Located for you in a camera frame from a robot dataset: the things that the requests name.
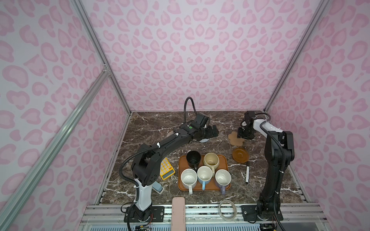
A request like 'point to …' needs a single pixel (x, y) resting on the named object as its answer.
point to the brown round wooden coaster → (240, 155)
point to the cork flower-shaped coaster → (234, 141)
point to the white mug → (189, 178)
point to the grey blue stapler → (157, 187)
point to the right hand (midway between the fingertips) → (241, 135)
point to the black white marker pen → (247, 179)
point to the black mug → (193, 158)
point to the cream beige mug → (211, 160)
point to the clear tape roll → (235, 212)
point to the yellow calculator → (166, 169)
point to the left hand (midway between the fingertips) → (215, 131)
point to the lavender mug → (223, 178)
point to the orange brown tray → (213, 178)
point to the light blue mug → (204, 175)
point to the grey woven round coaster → (204, 140)
